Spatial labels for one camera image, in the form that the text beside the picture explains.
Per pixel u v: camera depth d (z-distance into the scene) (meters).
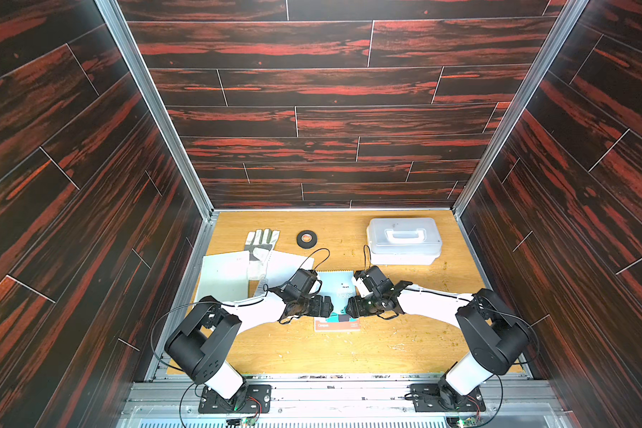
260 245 1.08
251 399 0.73
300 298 0.70
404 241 0.96
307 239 1.10
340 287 0.96
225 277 0.99
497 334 0.45
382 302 0.67
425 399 0.73
